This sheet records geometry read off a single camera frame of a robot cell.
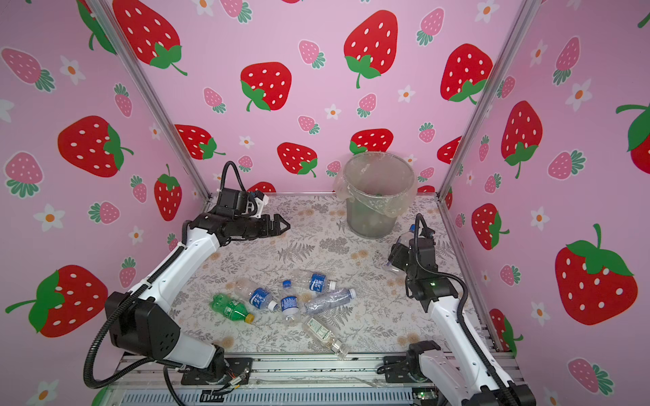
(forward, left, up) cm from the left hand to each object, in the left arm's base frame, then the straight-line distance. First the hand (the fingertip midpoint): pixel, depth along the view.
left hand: (282, 227), depth 82 cm
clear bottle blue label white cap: (-12, -12, -16) cm, 24 cm away
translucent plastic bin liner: (+29, -36, -5) cm, 47 cm away
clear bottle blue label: (-17, +8, -17) cm, 25 cm away
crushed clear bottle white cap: (-16, -16, -22) cm, 31 cm away
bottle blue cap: (-19, -3, -17) cm, 26 cm away
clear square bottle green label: (-29, -14, -17) cm, 37 cm away
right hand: (-6, -38, -4) cm, 39 cm away
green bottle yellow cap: (-21, +17, -17) cm, 32 cm away
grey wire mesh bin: (+12, -31, -12) cm, 35 cm away
